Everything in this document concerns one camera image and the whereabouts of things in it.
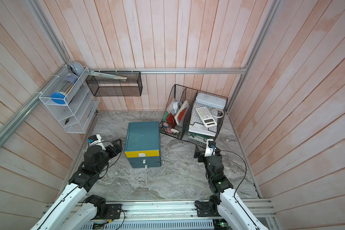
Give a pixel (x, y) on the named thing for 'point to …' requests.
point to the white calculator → (206, 117)
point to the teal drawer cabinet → (142, 145)
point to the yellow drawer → (141, 154)
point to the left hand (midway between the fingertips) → (116, 144)
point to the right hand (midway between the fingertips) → (204, 143)
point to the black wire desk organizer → (193, 115)
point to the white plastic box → (211, 100)
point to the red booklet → (170, 119)
